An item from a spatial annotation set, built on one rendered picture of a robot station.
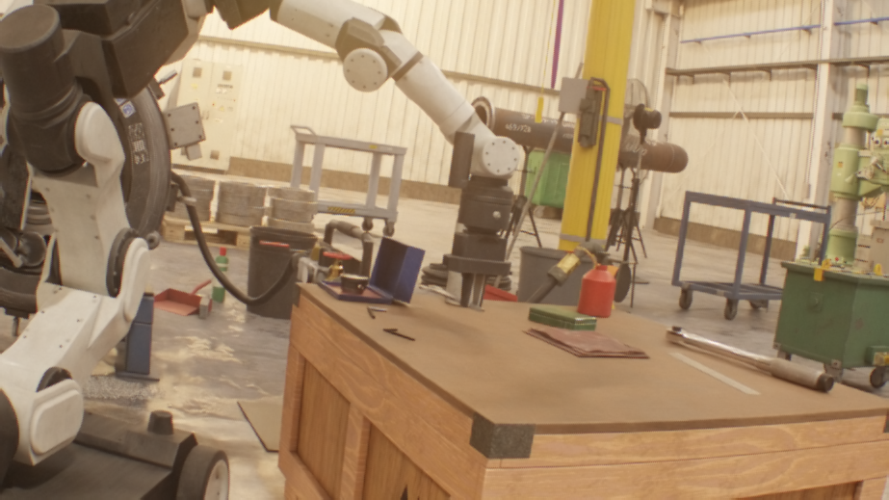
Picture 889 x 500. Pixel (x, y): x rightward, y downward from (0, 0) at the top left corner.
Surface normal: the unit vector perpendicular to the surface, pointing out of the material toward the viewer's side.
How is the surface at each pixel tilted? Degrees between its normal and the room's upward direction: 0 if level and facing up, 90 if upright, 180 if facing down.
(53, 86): 112
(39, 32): 46
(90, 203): 126
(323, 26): 117
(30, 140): 137
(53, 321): 28
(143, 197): 90
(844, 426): 90
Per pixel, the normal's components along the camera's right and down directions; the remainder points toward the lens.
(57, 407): 0.99, 0.15
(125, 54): 0.75, 0.48
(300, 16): -0.25, 0.46
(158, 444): 0.06, -0.68
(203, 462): 0.12, -0.83
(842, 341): -0.88, -0.11
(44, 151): -0.15, 0.74
